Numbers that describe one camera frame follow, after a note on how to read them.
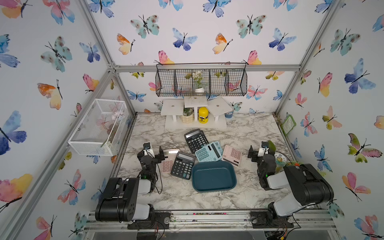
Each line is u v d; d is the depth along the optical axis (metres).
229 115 1.15
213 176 0.90
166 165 0.91
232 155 0.94
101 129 0.73
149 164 0.68
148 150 0.76
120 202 0.43
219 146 0.99
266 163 0.70
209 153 0.93
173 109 1.04
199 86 0.93
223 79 0.97
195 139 0.99
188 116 1.09
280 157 0.87
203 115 1.07
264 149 0.77
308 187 0.48
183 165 0.89
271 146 0.99
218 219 0.76
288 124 1.10
